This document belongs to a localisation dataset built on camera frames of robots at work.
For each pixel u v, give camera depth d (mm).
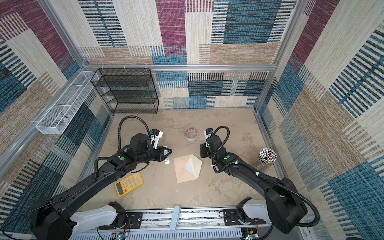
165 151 725
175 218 714
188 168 906
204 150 755
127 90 1095
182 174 883
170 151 757
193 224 730
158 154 662
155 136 692
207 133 753
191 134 1072
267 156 744
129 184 833
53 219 376
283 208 411
